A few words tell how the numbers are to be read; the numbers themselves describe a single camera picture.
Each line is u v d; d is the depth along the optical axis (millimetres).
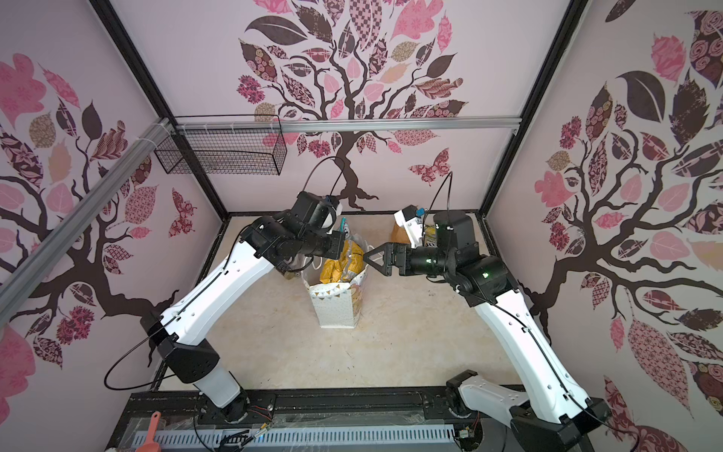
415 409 736
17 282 497
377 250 550
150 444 673
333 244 622
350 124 931
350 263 742
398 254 530
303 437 698
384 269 526
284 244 465
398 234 1069
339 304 742
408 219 560
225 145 947
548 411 360
